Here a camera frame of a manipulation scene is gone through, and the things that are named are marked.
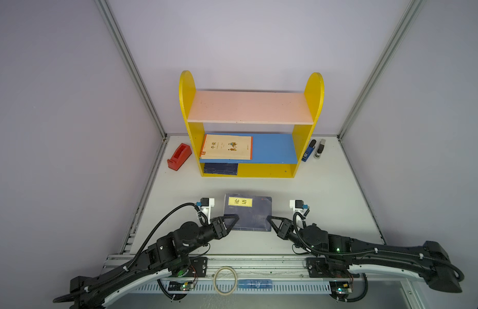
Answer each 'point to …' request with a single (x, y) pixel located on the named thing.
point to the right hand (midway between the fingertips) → (266, 225)
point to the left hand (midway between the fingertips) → (237, 221)
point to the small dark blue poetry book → (222, 168)
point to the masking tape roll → (217, 289)
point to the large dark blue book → (252, 210)
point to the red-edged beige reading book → (227, 147)
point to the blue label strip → (255, 283)
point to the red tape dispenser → (180, 157)
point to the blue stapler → (309, 150)
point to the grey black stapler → (317, 154)
